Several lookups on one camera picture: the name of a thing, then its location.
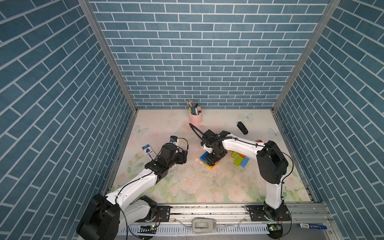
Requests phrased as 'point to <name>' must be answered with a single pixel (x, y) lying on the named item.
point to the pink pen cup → (197, 119)
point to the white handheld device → (204, 225)
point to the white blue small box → (149, 152)
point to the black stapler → (241, 127)
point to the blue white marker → (303, 225)
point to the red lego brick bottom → (260, 141)
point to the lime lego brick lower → (238, 161)
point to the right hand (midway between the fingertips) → (213, 161)
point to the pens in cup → (192, 109)
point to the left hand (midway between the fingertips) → (186, 152)
